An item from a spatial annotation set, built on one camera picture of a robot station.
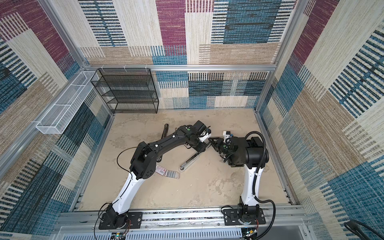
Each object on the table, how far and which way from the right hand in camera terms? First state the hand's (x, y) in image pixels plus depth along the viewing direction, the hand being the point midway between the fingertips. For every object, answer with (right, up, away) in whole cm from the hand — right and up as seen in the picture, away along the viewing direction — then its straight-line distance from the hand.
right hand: (208, 140), depth 99 cm
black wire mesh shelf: (-58, +35, +12) cm, 69 cm away
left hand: (-3, -3, -4) cm, 6 cm away
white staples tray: (-22, -18, -11) cm, 31 cm away
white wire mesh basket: (-73, +14, -27) cm, 79 cm away
